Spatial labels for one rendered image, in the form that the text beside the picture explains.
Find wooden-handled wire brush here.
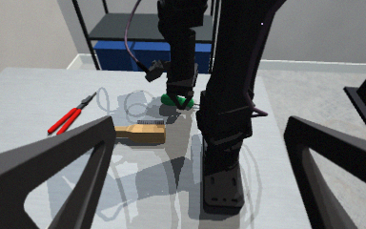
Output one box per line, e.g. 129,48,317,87
114,120,166,143

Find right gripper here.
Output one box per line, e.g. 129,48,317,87
146,56,198,110

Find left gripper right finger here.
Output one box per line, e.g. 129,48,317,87
283,115,366,229

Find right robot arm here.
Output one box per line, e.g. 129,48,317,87
157,0,277,209

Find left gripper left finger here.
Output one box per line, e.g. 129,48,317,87
0,115,116,229

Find red-handled pliers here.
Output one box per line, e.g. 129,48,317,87
48,91,96,135

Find green-handled screwdriver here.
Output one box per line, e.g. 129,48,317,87
161,94,199,108

